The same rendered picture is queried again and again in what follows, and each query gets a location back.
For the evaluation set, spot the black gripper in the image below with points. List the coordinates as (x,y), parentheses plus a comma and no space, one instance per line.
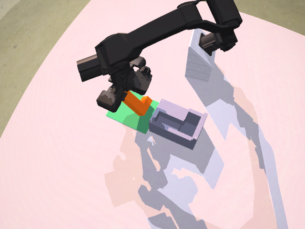
(112,98)

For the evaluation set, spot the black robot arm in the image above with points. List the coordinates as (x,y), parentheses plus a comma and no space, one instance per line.
(115,52)

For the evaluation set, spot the orange l-shaped part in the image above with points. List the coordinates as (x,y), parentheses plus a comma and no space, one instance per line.
(140,107)

